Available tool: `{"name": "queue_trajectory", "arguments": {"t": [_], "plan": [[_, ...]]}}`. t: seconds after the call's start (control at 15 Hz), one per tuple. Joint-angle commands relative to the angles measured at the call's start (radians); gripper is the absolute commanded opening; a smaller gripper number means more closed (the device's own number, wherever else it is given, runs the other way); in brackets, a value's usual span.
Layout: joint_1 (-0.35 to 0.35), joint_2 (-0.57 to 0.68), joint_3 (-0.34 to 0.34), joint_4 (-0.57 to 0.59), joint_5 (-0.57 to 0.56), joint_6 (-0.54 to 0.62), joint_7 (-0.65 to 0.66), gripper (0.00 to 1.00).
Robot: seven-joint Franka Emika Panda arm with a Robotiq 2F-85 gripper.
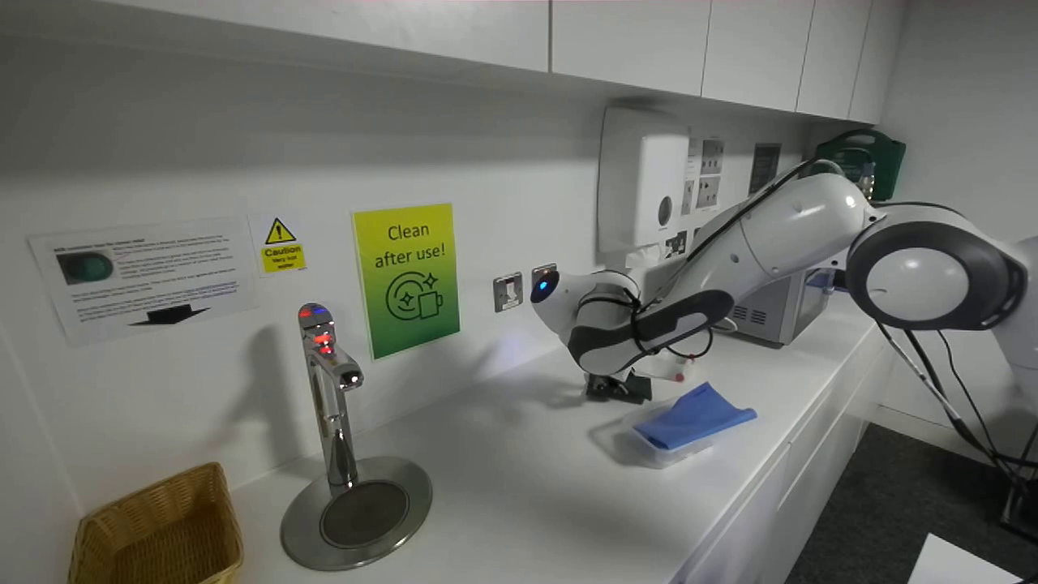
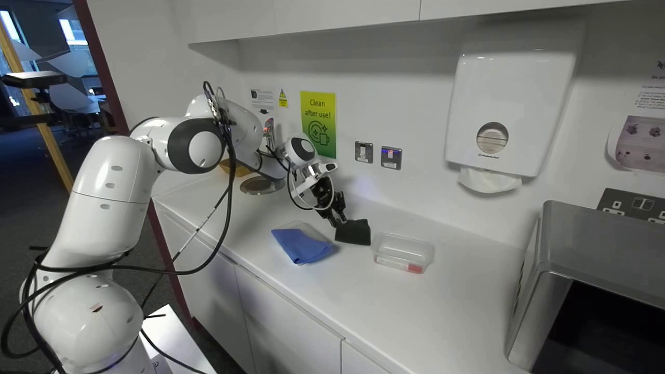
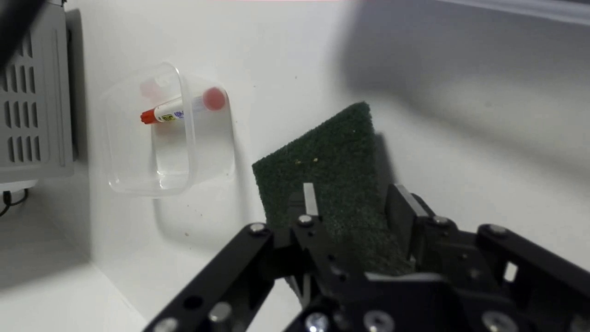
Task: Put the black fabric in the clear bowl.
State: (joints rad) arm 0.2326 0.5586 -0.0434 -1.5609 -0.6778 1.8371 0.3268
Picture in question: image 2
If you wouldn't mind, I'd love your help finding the yellow sponge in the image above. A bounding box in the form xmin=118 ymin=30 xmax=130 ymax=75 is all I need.
xmin=218 ymin=158 xmax=252 ymax=178

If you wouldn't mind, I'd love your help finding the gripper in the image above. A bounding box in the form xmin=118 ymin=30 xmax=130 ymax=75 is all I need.
xmin=310 ymin=177 xmax=349 ymax=230

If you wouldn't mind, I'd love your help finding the hot water tap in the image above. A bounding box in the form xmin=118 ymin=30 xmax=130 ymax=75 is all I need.
xmin=262 ymin=118 xmax=277 ymax=154

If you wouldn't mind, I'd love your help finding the wall switch plate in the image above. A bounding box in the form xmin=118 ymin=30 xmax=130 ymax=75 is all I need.
xmin=380 ymin=145 xmax=403 ymax=171
xmin=354 ymin=140 xmax=375 ymax=165

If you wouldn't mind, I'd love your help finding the white picture poster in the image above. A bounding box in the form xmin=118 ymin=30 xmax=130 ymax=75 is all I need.
xmin=606 ymin=114 xmax=665 ymax=174

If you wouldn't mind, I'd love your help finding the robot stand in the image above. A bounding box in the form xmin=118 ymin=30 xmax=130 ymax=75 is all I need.
xmin=136 ymin=303 xmax=219 ymax=374

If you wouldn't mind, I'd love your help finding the white cabinet door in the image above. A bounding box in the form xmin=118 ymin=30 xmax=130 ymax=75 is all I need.
xmin=155 ymin=207 xmax=257 ymax=374
xmin=235 ymin=264 xmax=344 ymax=374

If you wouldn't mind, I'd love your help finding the clear plastic bowl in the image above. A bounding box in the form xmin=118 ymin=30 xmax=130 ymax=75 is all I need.
xmin=370 ymin=232 xmax=435 ymax=275

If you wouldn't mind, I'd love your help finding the camera on mount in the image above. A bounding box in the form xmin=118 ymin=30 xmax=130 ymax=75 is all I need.
xmin=0 ymin=70 xmax=69 ymax=131

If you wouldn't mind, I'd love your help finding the white wall cabinet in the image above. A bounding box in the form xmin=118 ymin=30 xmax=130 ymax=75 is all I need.
xmin=86 ymin=0 xmax=665 ymax=44

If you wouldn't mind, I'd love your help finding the white label with black print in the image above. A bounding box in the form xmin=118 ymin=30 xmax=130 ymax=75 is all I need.
xmin=249 ymin=88 xmax=275 ymax=111

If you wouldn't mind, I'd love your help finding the round metal drip tray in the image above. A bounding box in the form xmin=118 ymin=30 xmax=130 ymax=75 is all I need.
xmin=240 ymin=175 xmax=286 ymax=196

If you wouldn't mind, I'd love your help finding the white paper notice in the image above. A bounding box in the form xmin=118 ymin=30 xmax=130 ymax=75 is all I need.
xmin=634 ymin=58 xmax=665 ymax=110

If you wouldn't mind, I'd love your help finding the stainless steel appliance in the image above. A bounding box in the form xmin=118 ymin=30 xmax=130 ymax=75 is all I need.
xmin=506 ymin=200 xmax=665 ymax=374

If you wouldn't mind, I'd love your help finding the white paper towel dispenser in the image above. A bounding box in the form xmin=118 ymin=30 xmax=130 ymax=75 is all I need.
xmin=444 ymin=50 xmax=578 ymax=194

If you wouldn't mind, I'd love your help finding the blue fabric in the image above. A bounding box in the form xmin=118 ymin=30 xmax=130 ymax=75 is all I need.
xmin=271 ymin=228 xmax=335 ymax=266

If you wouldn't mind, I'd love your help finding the black fabric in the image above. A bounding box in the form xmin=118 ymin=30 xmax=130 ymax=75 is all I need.
xmin=335 ymin=219 xmax=372 ymax=246

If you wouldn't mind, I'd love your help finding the double wall socket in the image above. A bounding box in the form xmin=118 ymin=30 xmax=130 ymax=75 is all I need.
xmin=596 ymin=188 xmax=665 ymax=225

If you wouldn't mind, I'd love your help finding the green and yellow sign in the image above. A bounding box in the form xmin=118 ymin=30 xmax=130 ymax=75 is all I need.
xmin=300 ymin=91 xmax=338 ymax=160

